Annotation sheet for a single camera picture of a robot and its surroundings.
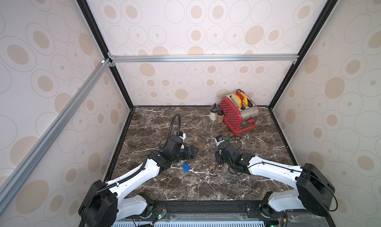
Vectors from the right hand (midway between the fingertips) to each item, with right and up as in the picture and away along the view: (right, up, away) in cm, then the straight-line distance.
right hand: (217, 153), depth 86 cm
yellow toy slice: (+19, +32, +9) cm, 39 cm away
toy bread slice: (+14, +32, +9) cm, 37 cm away
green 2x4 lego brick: (+3, +10, -13) cm, 17 cm away
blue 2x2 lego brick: (-18, -8, -1) cm, 20 cm away
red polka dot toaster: (+15, +24, +7) cm, 29 cm away
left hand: (-12, +3, -6) cm, 14 cm away
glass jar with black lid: (+1, +27, +18) cm, 32 cm away
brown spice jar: (+5, +22, +19) cm, 29 cm away
